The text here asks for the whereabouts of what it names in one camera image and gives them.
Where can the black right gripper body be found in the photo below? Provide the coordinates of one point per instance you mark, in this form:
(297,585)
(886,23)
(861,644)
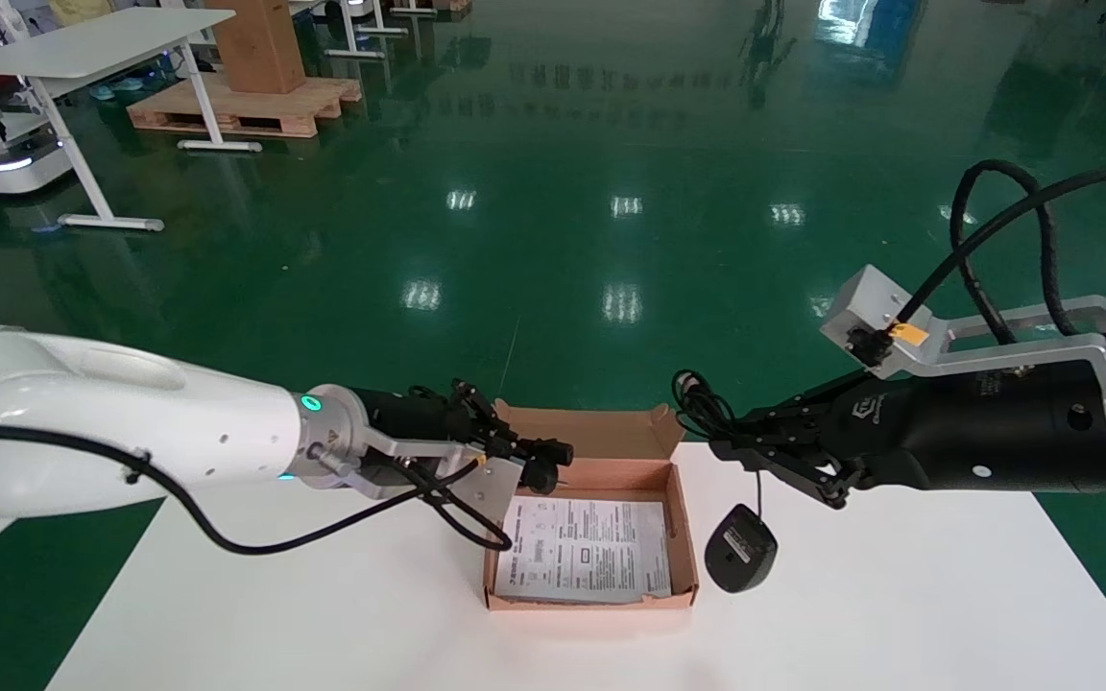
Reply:
(985,432)

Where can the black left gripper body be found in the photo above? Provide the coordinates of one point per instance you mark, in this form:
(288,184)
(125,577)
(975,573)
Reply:
(419,427)

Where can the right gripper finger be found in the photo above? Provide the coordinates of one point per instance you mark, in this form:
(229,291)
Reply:
(803,472)
(803,422)

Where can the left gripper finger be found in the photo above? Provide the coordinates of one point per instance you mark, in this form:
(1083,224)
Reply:
(524,444)
(539,477)

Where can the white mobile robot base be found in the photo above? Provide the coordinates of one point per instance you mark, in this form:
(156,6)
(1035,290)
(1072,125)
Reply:
(6,165)

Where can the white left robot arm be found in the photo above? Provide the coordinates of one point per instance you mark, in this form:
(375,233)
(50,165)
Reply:
(83,422)

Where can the open brown cardboard box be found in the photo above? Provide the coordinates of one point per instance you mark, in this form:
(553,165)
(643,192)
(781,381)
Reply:
(601,437)

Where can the printed paper manual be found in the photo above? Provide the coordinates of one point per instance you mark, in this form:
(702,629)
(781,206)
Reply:
(582,552)

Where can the wooden pallet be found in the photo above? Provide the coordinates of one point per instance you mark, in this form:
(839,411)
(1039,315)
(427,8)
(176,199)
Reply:
(265,107)

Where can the tall brown cardboard carton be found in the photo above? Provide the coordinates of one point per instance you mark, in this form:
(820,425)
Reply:
(260,48)

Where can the light blue floor item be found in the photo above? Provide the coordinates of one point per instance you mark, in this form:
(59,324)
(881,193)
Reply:
(116,91)

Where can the white desk with legs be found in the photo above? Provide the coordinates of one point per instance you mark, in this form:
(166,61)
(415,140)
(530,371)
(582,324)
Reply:
(83,43)

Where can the person in yellow clothing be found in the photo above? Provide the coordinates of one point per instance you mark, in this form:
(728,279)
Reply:
(81,8)

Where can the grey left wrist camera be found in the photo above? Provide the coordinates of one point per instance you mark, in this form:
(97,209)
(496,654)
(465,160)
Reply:
(491,499)

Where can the distant white desk frame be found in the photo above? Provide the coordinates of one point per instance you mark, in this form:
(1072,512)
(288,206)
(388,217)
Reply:
(356,54)

